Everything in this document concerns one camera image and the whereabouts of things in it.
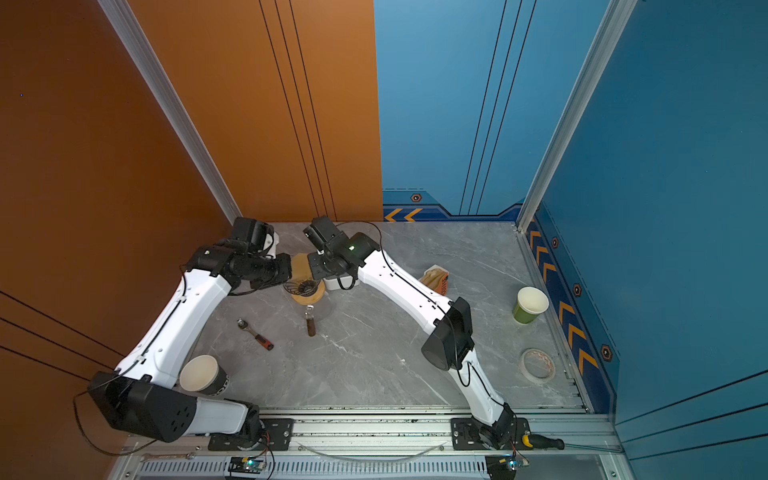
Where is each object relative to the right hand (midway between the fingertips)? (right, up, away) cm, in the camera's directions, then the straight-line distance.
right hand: (317, 265), depth 80 cm
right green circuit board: (+47, -47, -10) cm, 67 cm away
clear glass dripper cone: (-6, -7, +7) cm, 12 cm away
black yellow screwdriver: (+56, -42, -9) cm, 70 cm away
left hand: (-6, -1, -2) cm, 6 cm away
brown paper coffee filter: (-1, 0, -10) cm, 10 cm away
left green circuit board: (-15, -47, -9) cm, 50 cm away
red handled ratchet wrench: (-26, -19, +12) cm, 34 cm away
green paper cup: (+63, -13, +12) cm, 66 cm away
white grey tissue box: (+5, -6, +17) cm, 19 cm away
